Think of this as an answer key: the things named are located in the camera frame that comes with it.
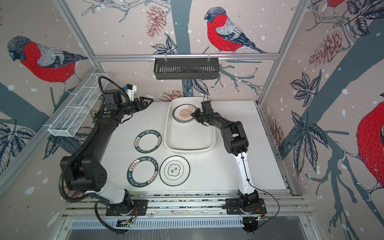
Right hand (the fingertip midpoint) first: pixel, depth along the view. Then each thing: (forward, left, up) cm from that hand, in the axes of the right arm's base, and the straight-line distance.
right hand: (191, 115), depth 106 cm
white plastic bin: (-12, +5, -5) cm, 14 cm away
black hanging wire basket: (+25, +9, +22) cm, 35 cm away
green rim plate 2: (-40, +26, -6) cm, 48 cm away
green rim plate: (-20, +28, -4) cm, 35 cm away
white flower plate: (-38, +7, -5) cm, 39 cm away
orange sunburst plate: (+5, +7, -2) cm, 9 cm away
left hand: (-13, +20, +27) cm, 36 cm away
